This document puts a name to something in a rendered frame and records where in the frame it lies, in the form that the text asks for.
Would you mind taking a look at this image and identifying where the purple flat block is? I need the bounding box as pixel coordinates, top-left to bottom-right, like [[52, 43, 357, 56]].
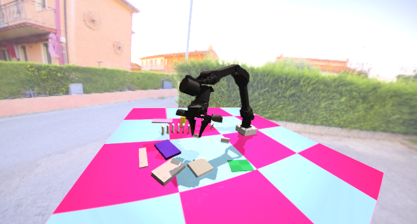
[[154, 139, 182, 159]]

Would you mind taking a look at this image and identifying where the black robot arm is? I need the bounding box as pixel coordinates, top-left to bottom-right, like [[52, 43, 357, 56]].
[[179, 64, 255, 128]]

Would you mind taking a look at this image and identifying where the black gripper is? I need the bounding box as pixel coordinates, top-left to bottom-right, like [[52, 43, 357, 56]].
[[176, 98, 223, 138]]

